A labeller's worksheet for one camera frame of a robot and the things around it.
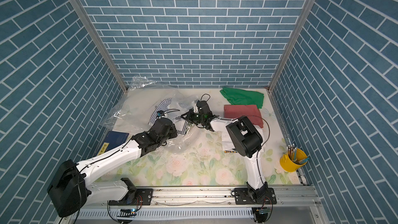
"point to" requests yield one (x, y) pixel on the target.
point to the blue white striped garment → (182, 125)
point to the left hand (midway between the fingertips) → (179, 128)
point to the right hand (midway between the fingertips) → (181, 117)
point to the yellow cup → (288, 165)
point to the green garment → (237, 97)
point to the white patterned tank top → (228, 146)
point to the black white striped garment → (162, 107)
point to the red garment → (251, 111)
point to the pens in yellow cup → (292, 152)
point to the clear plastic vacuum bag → (145, 101)
